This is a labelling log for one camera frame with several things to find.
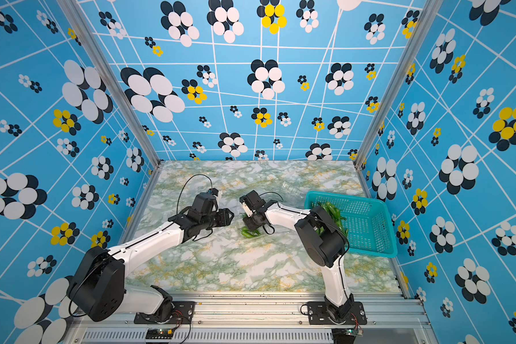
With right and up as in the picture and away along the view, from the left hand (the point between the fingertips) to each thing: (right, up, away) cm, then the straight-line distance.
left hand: (233, 213), depth 87 cm
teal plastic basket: (+60, -7, +7) cm, 60 cm away
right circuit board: (+42, -35, -19) cm, 58 cm away
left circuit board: (-23, -39, -15) cm, 48 cm away
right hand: (+8, -5, +10) cm, 13 cm away
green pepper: (+5, -9, +4) cm, 12 cm away
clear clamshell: (+27, +9, +19) cm, 34 cm away
